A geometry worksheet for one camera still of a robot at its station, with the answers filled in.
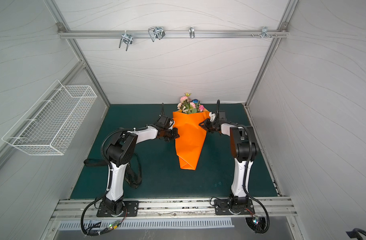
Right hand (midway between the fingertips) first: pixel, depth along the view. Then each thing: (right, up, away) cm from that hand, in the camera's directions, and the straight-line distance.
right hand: (202, 121), depth 103 cm
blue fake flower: (-4, +16, +15) cm, 22 cm away
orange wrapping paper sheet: (-8, -11, -1) cm, 13 cm away
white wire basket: (-75, -1, -34) cm, 82 cm away
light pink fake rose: (-13, +16, +9) cm, 22 cm away
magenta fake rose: (0, +10, +11) cm, 15 cm away
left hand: (-14, -9, -3) cm, 17 cm away
